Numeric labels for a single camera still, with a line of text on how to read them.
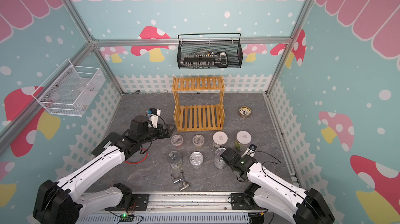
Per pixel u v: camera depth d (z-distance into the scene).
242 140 0.85
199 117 1.04
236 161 0.63
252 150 0.72
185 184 0.78
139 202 0.75
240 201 0.73
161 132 0.70
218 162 0.78
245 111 1.08
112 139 0.96
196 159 0.83
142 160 0.87
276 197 0.47
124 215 0.74
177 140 0.89
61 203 0.38
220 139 0.85
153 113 0.71
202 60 0.90
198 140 0.89
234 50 0.94
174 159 0.81
